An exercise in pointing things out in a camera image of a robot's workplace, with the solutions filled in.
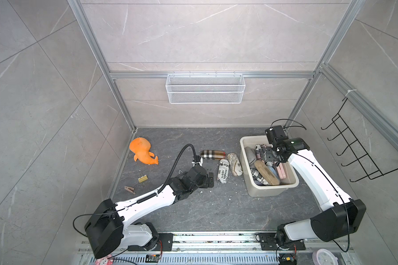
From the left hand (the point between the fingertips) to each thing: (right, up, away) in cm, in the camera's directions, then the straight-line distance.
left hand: (209, 174), depth 81 cm
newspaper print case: (+9, +1, +15) cm, 17 cm away
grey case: (+23, +9, +7) cm, 26 cm away
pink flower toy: (-44, -33, -15) cm, 57 cm away
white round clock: (+48, -33, -12) cm, 60 cm away
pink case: (+35, +1, -1) cm, 36 cm away
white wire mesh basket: (-1, +49, +20) cm, 53 cm away
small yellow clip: (-38, -5, +12) cm, 40 cm away
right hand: (+34, +10, -2) cm, 36 cm away
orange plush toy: (-42, +13, +20) cm, 48 cm away
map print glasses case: (+16, +2, +16) cm, 23 cm away
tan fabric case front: (+29, -1, -2) cm, 29 cm away
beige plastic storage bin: (+21, -5, -7) cm, 23 cm away
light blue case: (+33, +1, +2) cm, 33 cm away
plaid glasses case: (+3, +8, +20) cm, 22 cm away
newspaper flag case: (+28, +11, +11) cm, 32 cm away
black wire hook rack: (+60, +14, -14) cm, 63 cm away
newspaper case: (+24, -1, +1) cm, 24 cm away
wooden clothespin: (-44, -11, +9) cm, 46 cm away
